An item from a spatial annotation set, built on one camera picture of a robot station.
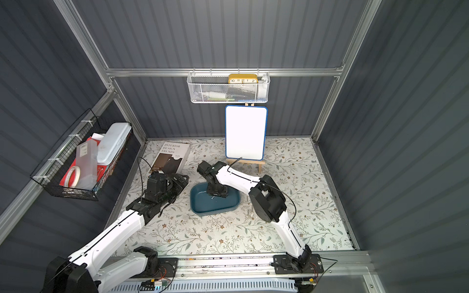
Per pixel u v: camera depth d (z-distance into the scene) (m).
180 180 0.75
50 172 0.61
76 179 0.62
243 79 0.87
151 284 0.71
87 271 0.40
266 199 0.55
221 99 0.89
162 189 0.64
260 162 0.99
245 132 0.91
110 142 0.74
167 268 0.74
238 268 0.75
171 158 1.05
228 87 0.89
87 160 0.69
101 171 0.69
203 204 0.93
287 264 0.74
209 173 0.68
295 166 1.08
